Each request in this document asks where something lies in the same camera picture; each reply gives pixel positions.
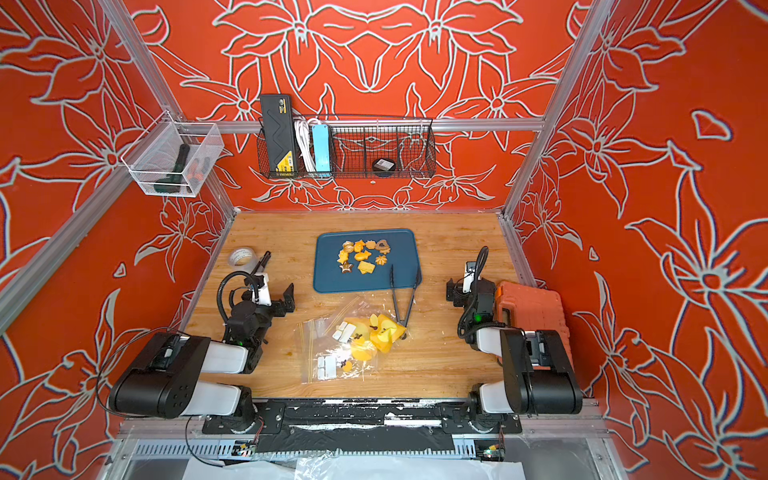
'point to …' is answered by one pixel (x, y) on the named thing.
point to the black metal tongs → (403, 324)
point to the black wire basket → (407, 143)
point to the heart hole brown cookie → (383, 246)
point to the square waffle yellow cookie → (366, 267)
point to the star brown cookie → (346, 267)
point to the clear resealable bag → (366, 322)
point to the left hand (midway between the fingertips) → (277, 283)
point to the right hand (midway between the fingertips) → (463, 276)
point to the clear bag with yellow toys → (344, 345)
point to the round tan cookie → (348, 246)
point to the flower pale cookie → (371, 244)
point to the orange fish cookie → (360, 256)
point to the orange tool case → (521, 306)
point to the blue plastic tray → (403, 255)
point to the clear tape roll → (243, 259)
